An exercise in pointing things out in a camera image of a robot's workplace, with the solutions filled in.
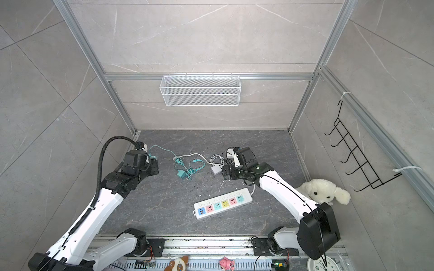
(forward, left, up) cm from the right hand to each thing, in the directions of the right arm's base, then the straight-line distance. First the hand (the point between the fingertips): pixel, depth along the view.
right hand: (230, 170), depth 83 cm
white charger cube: (+8, +7, -12) cm, 16 cm away
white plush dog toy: (-15, -38, +5) cm, 41 cm away
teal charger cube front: (+5, +27, -11) cm, 30 cm away
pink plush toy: (-38, +3, -11) cm, 40 cm away
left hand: (+1, +36, +10) cm, 37 cm away
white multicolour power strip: (-13, +5, -11) cm, 17 cm away
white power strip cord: (+11, +5, -12) cm, 17 cm away
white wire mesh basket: (+46, +16, +16) cm, 52 cm away
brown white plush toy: (-38, +23, -10) cm, 45 cm away
